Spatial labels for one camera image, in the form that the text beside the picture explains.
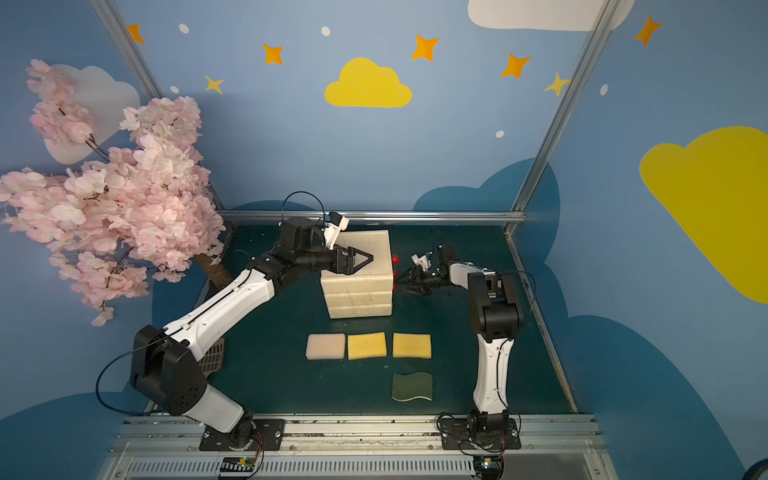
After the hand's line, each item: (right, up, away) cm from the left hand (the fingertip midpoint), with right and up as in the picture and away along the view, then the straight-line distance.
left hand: (364, 251), depth 78 cm
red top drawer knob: (+8, -2, +9) cm, 12 cm away
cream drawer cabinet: (+1, -12, +7) cm, 14 cm away
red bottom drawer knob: (+8, -10, +7) cm, 15 cm away
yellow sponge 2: (+14, -28, +11) cm, 33 cm away
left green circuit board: (-31, -54, -5) cm, 63 cm away
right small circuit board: (+31, -54, -4) cm, 62 cm away
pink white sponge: (-13, -29, +12) cm, 34 cm away
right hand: (+11, -11, +21) cm, 26 cm away
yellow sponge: (+1, -28, +11) cm, 30 cm away
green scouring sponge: (+12, -38, +5) cm, 40 cm away
